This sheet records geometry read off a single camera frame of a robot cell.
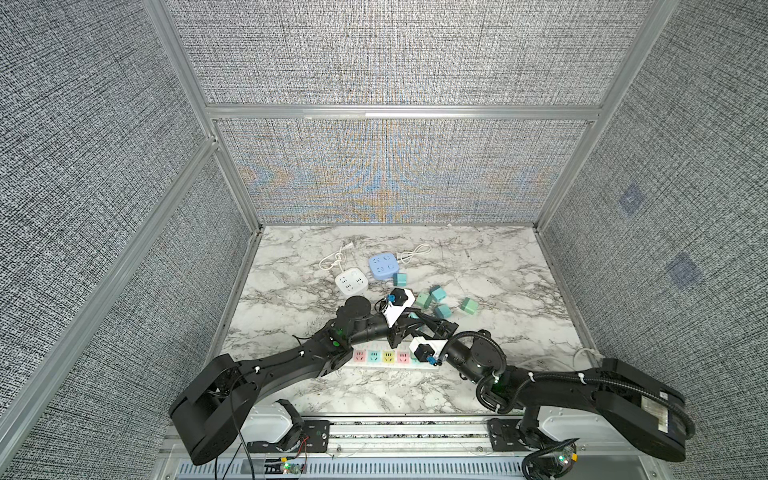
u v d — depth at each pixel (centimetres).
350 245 112
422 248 113
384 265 104
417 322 71
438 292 99
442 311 94
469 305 95
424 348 62
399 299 63
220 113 88
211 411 41
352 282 100
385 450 73
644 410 44
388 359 83
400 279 101
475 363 59
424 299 96
